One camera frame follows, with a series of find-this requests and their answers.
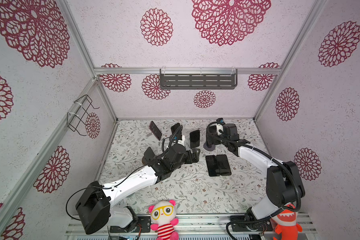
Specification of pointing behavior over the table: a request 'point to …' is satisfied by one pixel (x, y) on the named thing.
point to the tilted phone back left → (155, 129)
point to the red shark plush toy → (286, 224)
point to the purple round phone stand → (213, 147)
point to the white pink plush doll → (163, 216)
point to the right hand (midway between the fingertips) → (214, 131)
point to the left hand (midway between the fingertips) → (192, 152)
